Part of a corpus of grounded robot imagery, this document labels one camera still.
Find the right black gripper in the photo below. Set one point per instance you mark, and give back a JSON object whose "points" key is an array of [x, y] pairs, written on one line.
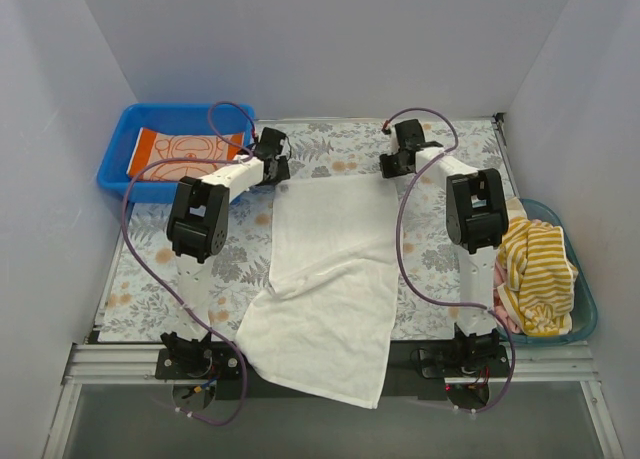
{"points": [[391, 165]]}

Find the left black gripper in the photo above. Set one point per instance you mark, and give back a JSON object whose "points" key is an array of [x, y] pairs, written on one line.
{"points": [[279, 169]]}

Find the orange cartoon towel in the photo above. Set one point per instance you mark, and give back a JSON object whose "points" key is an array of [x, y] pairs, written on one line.
{"points": [[193, 155]]}

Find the white towel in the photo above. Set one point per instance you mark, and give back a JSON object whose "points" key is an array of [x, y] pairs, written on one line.
{"points": [[323, 323]]}

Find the yellow striped towel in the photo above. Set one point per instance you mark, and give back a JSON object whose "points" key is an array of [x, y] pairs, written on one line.
{"points": [[538, 290]]}

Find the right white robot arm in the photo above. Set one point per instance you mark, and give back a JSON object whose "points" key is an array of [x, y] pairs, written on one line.
{"points": [[475, 215]]}

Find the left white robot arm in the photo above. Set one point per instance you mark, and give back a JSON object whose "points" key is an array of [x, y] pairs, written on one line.
{"points": [[198, 224]]}

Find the blue plastic bin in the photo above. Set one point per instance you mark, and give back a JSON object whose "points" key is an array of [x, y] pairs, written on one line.
{"points": [[169, 118]]}

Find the floral table mat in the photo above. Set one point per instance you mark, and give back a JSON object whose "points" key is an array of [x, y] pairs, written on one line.
{"points": [[139, 310]]}

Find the pink towel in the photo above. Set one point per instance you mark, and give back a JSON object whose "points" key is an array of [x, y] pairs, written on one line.
{"points": [[502, 314]]}

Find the teal laundry basket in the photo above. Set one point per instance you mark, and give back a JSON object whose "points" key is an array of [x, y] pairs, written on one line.
{"points": [[584, 314]]}

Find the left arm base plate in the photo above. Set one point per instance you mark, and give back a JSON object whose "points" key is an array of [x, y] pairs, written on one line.
{"points": [[195, 360]]}

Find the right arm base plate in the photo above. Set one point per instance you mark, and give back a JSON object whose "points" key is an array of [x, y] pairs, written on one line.
{"points": [[441, 359]]}

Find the aluminium frame rail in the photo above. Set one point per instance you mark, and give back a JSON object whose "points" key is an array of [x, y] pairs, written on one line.
{"points": [[136, 364]]}

